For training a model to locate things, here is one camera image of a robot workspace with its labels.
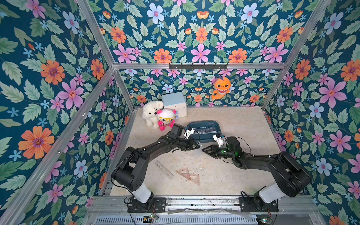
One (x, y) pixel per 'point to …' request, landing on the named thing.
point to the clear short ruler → (162, 168)
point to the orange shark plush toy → (222, 86)
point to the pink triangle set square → (187, 175)
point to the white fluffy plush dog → (150, 112)
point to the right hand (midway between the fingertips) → (204, 151)
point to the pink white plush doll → (167, 117)
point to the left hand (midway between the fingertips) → (200, 146)
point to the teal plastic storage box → (204, 131)
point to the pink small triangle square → (195, 177)
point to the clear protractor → (197, 153)
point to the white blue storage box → (176, 101)
